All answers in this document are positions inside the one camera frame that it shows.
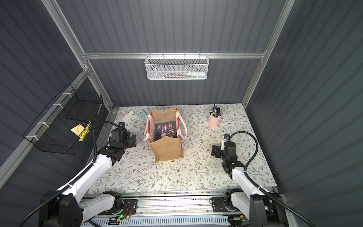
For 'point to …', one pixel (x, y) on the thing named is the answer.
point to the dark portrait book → (169, 128)
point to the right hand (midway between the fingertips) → (223, 146)
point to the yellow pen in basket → (82, 136)
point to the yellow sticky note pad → (78, 129)
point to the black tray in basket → (84, 110)
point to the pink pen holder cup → (213, 122)
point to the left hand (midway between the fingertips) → (125, 137)
